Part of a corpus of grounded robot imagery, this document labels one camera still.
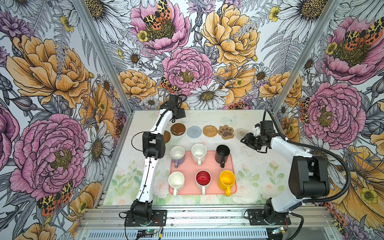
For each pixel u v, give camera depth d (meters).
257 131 0.85
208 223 0.75
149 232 0.71
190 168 0.91
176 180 0.85
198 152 0.96
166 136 1.05
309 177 0.46
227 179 0.85
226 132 1.09
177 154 0.95
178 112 1.01
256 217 0.74
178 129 1.08
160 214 0.75
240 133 1.08
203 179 0.85
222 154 0.93
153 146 0.69
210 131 1.09
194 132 1.09
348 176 0.42
